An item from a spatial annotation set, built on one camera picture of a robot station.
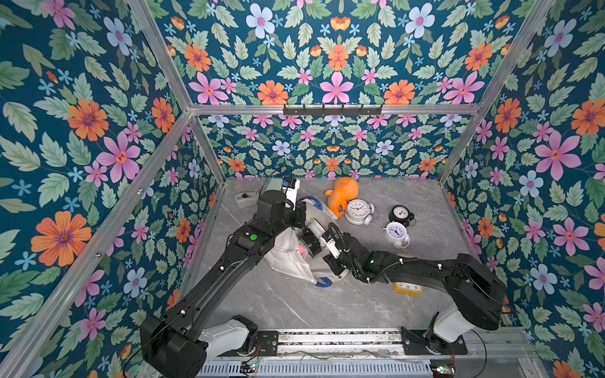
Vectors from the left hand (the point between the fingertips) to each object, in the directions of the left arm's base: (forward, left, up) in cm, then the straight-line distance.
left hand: (308, 202), depth 73 cm
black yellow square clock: (-21, -33, -27) cm, 48 cm away
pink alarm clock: (-6, +3, -22) cm, 23 cm away
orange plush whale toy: (+25, -17, -23) cm, 38 cm away
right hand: (-6, -7, -22) cm, 24 cm away
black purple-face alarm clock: (-4, 0, -19) cm, 19 cm away
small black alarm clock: (+11, -41, -26) cm, 49 cm away
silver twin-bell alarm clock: (+13, -22, -25) cm, 36 cm away
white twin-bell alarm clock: (+2, -35, -26) cm, 44 cm away
